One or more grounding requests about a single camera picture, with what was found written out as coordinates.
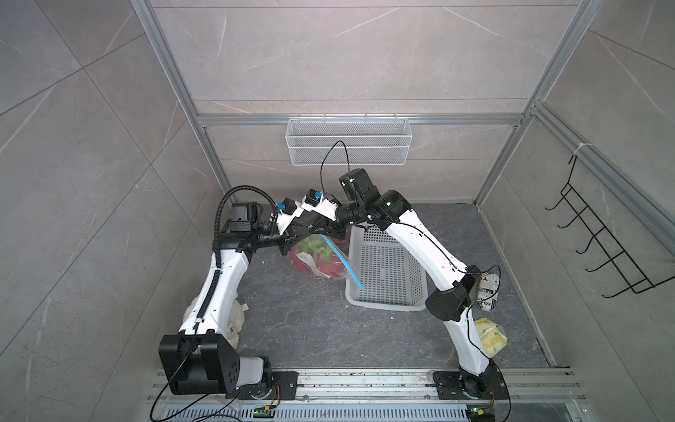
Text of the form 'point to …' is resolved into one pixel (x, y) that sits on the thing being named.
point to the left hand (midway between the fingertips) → (311, 228)
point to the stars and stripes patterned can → (487, 292)
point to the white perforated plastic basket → (391, 276)
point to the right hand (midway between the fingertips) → (315, 224)
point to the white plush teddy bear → (235, 320)
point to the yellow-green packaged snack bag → (492, 338)
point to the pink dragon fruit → (316, 258)
